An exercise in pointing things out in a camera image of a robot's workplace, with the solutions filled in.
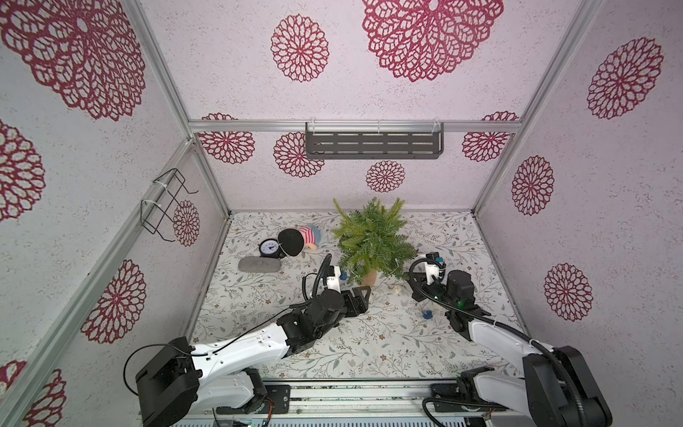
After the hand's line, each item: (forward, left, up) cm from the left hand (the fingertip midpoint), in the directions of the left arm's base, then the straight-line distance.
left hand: (362, 292), depth 77 cm
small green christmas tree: (+9, -2, +12) cm, 16 cm away
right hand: (+9, -14, -4) cm, 17 cm away
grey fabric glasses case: (+18, +37, -13) cm, 43 cm away
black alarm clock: (+27, +35, -15) cm, 46 cm away
